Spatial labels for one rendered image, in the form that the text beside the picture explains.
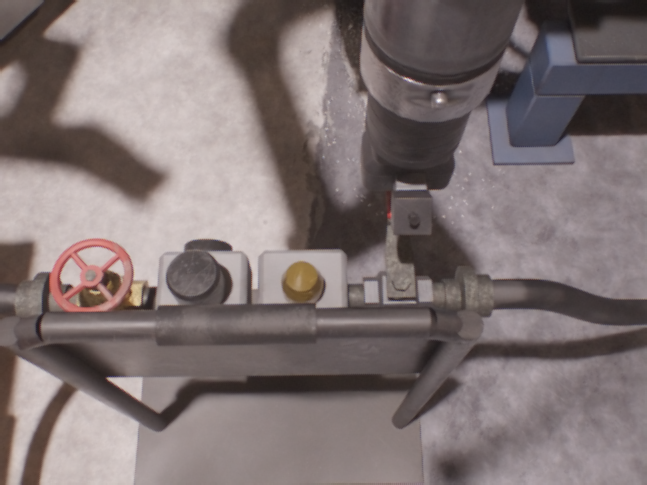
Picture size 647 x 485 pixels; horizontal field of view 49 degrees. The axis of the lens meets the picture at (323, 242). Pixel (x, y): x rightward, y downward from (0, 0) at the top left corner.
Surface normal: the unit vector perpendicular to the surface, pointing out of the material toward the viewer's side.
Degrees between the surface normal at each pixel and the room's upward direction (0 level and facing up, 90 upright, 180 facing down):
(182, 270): 0
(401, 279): 0
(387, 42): 90
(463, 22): 90
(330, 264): 0
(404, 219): 42
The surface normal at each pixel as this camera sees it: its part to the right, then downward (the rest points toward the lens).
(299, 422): 0.00, -0.37
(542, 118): 0.01, 0.93
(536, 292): 0.21, -0.11
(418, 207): 0.01, 0.34
